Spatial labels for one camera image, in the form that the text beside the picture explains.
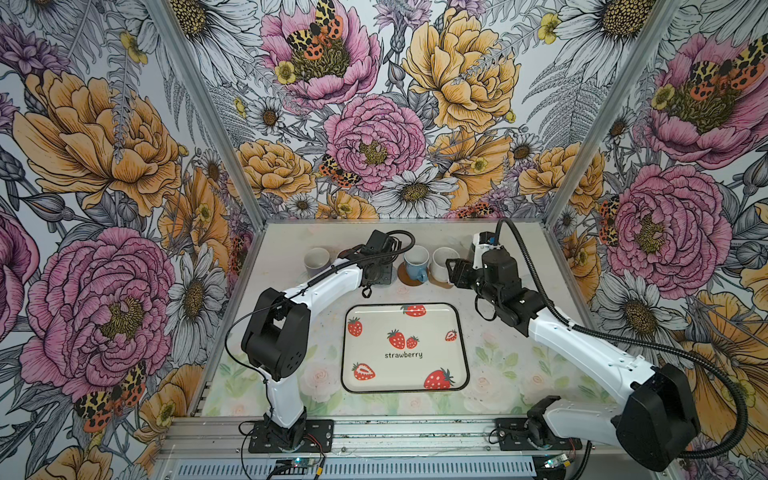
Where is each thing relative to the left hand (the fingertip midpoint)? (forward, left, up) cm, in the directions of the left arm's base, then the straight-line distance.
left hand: (377, 279), depth 93 cm
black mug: (-13, +1, +12) cm, 17 cm away
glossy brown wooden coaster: (+6, -9, -8) cm, 14 cm away
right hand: (-5, -21, +11) cm, 24 cm away
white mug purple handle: (+7, +19, 0) cm, 21 cm away
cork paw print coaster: (+6, -19, -9) cm, 22 cm away
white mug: (+3, -19, +1) cm, 20 cm away
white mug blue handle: (+7, -13, -1) cm, 15 cm away
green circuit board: (-45, +18, -12) cm, 50 cm away
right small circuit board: (-46, -41, -10) cm, 63 cm away
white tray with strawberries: (-17, -10, -10) cm, 22 cm away
